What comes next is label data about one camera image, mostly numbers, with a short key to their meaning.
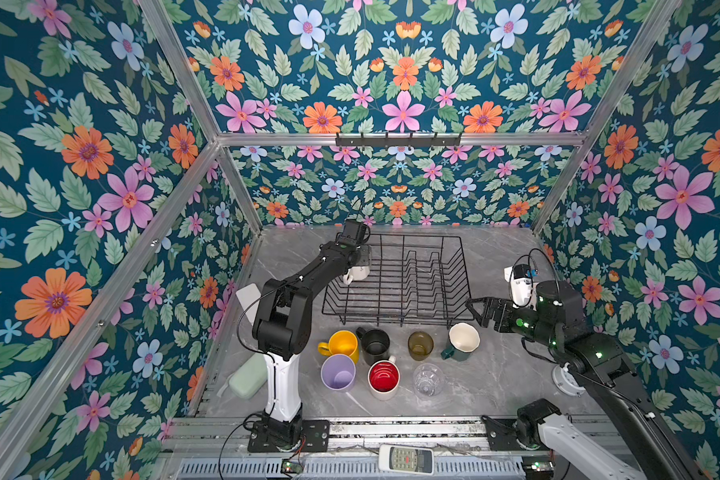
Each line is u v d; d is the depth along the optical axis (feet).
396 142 3.04
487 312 1.95
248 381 2.56
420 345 2.86
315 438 2.41
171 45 2.38
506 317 1.92
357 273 3.20
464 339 2.83
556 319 1.63
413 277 3.26
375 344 2.82
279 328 1.76
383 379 2.71
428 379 2.69
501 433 2.40
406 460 2.27
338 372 2.75
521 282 2.00
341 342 2.78
